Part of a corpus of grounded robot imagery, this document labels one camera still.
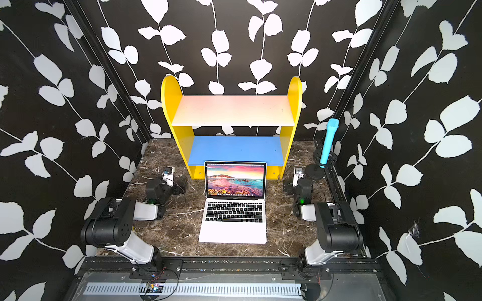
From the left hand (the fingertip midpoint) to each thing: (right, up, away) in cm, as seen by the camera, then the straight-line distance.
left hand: (177, 173), depth 94 cm
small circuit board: (0, -43, -23) cm, 48 cm away
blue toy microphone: (+72, +22, -16) cm, 77 cm away
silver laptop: (+30, -16, -3) cm, 34 cm away
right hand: (+61, -1, +1) cm, 61 cm away
